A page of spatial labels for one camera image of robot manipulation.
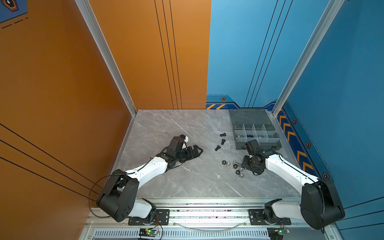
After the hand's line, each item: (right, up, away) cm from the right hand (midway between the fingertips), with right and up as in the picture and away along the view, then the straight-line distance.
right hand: (244, 166), depth 87 cm
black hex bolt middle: (-9, +14, +15) cm, 22 cm away
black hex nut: (-11, +1, +5) cm, 12 cm away
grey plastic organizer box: (+11, +25, +20) cm, 34 cm away
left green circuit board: (-52, -27, -16) cm, 60 cm away
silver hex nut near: (-2, -5, 0) cm, 6 cm away
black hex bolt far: (-10, +17, +18) cm, 27 cm away
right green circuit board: (+10, -28, -17) cm, 34 cm away
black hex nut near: (-4, -4, +1) cm, 5 cm away
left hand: (-27, +9, -2) cm, 28 cm away
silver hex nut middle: (-9, 0, +4) cm, 10 cm away
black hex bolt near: (-14, +9, +12) cm, 21 cm away
